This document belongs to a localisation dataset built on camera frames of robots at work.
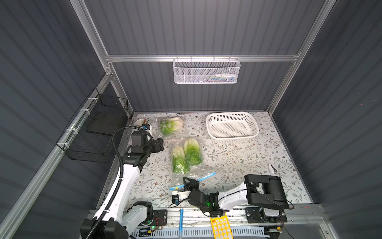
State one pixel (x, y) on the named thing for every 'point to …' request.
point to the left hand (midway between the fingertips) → (157, 141)
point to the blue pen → (181, 223)
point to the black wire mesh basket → (90, 137)
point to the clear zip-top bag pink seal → (180, 134)
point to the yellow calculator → (221, 227)
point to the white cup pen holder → (139, 122)
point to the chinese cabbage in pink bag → (169, 126)
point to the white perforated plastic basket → (232, 126)
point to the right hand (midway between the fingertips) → (186, 177)
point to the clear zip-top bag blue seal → (199, 172)
